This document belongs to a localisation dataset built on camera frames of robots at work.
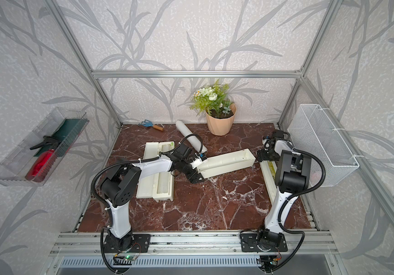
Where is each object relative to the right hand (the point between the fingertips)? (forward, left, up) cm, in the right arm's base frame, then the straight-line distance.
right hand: (267, 156), depth 102 cm
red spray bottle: (-24, +93, +35) cm, 103 cm away
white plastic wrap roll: (+10, +44, +4) cm, 45 cm away
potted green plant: (+18, +32, +27) cm, 46 cm away
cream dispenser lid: (-11, +2, +2) cm, 12 cm away
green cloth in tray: (-9, +95, +34) cm, 102 cm away
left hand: (-13, +40, +2) cm, 42 cm away
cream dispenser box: (-6, +25, +3) cm, 26 cm away
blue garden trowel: (+28, +77, +1) cm, 82 cm away
